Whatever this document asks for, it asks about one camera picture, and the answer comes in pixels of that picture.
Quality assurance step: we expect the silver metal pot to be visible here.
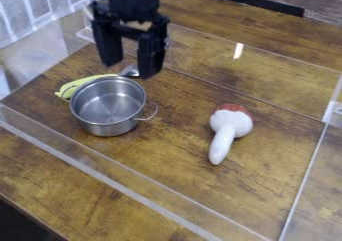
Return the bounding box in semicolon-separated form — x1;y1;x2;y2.
69;76;159;137

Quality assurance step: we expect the yellow-green spoon handle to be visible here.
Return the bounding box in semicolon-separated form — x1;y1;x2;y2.
54;74;112;99

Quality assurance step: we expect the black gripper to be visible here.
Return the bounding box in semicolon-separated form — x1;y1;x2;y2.
90;0;169;79

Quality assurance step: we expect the clear acrylic front barrier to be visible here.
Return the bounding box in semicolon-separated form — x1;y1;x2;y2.
0;103;271;241

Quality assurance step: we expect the black bar on table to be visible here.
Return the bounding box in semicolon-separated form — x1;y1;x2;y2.
228;0;304;17

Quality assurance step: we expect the silver spoon bowl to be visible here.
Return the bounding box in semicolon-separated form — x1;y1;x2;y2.
118;65;139;77

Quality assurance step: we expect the clear acrylic triangular stand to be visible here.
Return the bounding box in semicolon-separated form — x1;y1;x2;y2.
76;8;94;43

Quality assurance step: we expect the white red-capped toy mushroom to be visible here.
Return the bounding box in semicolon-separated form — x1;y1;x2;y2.
208;103;252;165

